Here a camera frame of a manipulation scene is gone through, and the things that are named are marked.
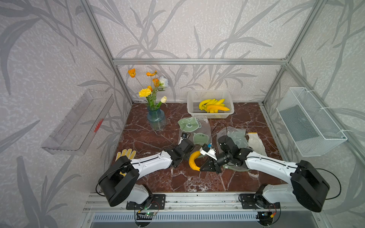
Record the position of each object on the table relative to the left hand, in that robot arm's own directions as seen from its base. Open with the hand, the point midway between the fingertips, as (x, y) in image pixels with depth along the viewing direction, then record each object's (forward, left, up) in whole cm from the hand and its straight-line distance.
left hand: (185, 150), depth 88 cm
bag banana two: (+35, -23, +4) cm, 42 cm away
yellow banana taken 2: (+32, -28, +3) cm, 43 cm away
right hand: (-15, -9, +9) cm, 19 cm away
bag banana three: (-9, -4, +7) cm, 13 cm away
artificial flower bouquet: (+25, +21, +26) cm, 42 cm away
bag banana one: (+40, -27, +2) cm, 49 cm away
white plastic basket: (+48, -6, 0) cm, 48 cm away
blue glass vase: (+20, +20, +6) cm, 29 cm away
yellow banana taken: (+42, -13, -2) cm, 44 cm away
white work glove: (+6, -48, -3) cm, 49 cm away
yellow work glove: (0, +36, -5) cm, 37 cm away
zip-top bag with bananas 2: (+16, -9, 0) cm, 19 cm away
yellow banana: (+36, -15, +3) cm, 39 cm away
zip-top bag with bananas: (+12, -36, -2) cm, 38 cm away
